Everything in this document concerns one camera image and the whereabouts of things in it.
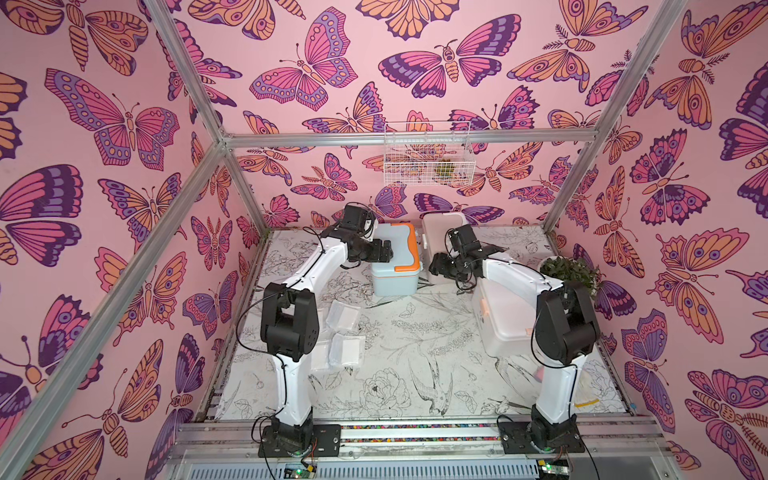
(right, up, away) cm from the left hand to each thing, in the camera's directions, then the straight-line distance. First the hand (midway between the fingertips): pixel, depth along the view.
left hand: (385, 252), depth 95 cm
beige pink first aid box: (+16, +8, +3) cm, 18 cm away
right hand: (+17, -5, +2) cm, 18 cm away
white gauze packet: (-19, -31, -6) cm, 37 cm away
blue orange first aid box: (+4, -8, -4) cm, 10 cm away
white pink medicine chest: (+32, -18, -16) cm, 40 cm away
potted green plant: (+54, -5, -10) cm, 55 cm away
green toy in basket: (+19, +26, -2) cm, 32 cm away
